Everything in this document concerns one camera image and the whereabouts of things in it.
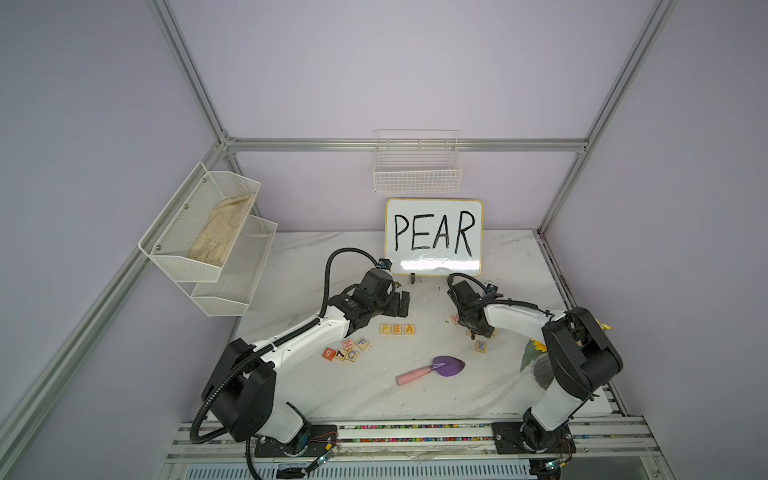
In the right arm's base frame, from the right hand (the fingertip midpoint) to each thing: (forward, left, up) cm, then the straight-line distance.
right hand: (468, 322), depth 95 cm
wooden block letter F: (-7, +34, +1) cm, 35 cm away
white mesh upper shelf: (+10, +76, +32) cm, 84 cm away
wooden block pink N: (-7, +38, +2) cm, 39 cm away
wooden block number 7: (-10, +40, +1) cm, 42 cm away
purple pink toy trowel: (-14, +10, +2) cm, 18 cm away
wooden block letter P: (-2, +27, +1) cm, 27 cm away
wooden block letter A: (-2, +19, +1) cm, 19 cm away
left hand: (+1, +24, +13) cm, 28 cm away
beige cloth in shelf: (+13, +72, +30) cm, 79 cm away
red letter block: (-10, +44, +1) cm, 45 cm away
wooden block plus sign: (-8, -2, +1) cm, 9 cm away
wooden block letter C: (-11, +37, +1) cm, 39 cm away
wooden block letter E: (-2, +23, +1) cm, 24 cm away
